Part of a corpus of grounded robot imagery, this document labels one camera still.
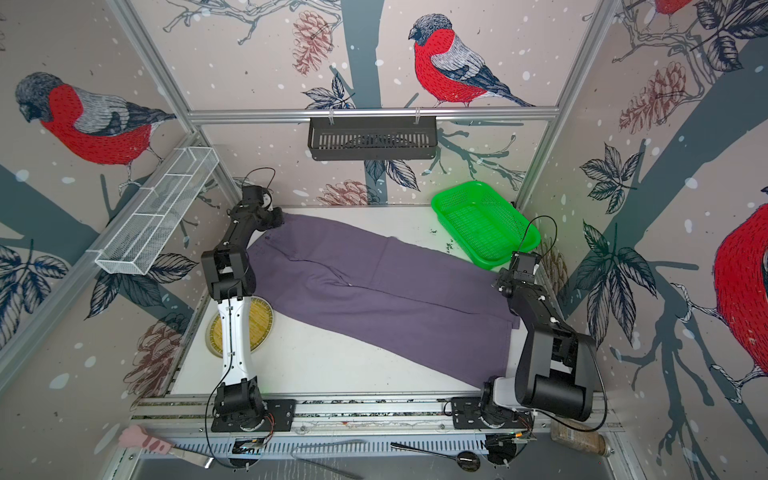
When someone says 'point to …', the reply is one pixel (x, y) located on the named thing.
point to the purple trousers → (444, 310)
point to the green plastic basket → (485, 226)
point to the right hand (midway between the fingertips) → (517, 280)
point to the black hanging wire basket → (373, 138)
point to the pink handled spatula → (136, 435)
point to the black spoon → (467, 461)
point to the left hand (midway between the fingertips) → (284, 210)
